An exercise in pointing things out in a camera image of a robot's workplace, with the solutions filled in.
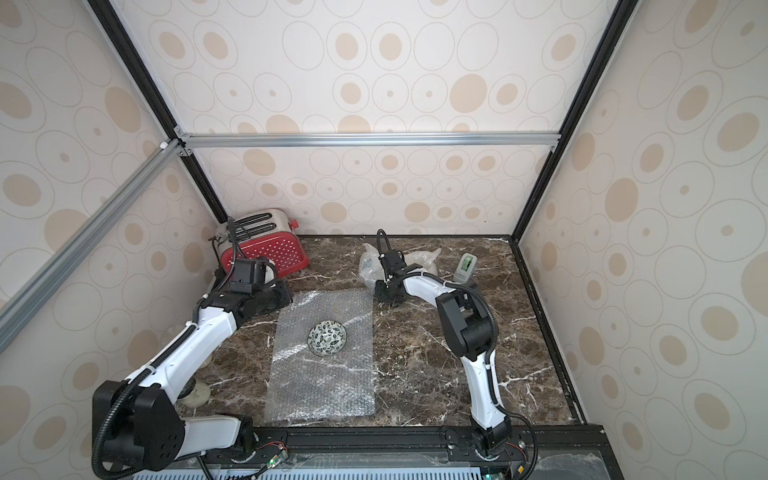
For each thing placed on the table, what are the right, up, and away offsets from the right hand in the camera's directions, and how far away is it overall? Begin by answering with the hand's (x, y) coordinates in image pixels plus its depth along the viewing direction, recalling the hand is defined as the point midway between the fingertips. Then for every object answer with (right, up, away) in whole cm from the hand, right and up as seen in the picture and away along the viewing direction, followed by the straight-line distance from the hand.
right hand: (392, 293), depth 102 cm
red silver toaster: (-42, +20, -7) cm, 47 cm away
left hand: (-26, +3, -18) cm, 31 cm away
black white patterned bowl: (-20, -13, -10) cm, 26 cm away
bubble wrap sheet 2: (+11, +12, +3) cm, 17 cm away
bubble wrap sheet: (-25, -24, -19) cm, 39 cm away
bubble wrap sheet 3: (-8, +9, 0) cm, 12 cm away
